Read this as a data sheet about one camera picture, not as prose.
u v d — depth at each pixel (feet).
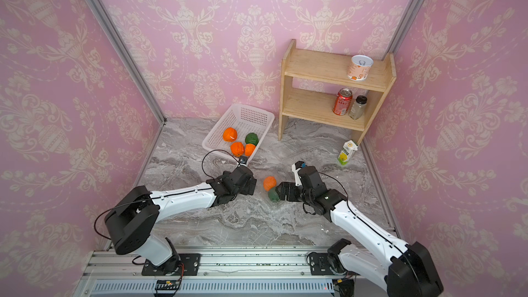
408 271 1.27
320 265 2.39
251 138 3.47
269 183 2.94
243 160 2.56
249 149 3.27
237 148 3.27
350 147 3.02
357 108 2.83
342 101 2.85
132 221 1.45
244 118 3.84
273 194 2.81
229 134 3.47
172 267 2.30
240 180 2.22
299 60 2.73
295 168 2.49
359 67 2.34
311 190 2.01
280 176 3.21
